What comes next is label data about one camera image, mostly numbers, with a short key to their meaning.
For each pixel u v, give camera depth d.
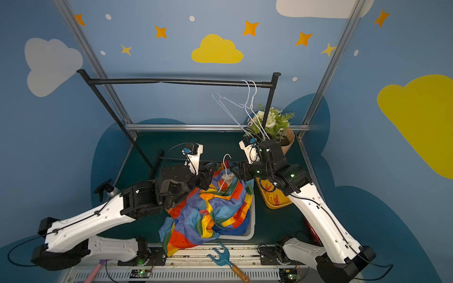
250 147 0.59
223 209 0.69
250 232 0.73
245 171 0.57
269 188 0.96
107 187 0.79
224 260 0.73
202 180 0.51
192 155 0.48
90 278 0.68
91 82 0.57
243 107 0.62
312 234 0.78
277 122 0.88
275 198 0.91
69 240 0.38
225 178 0.72
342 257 0.37
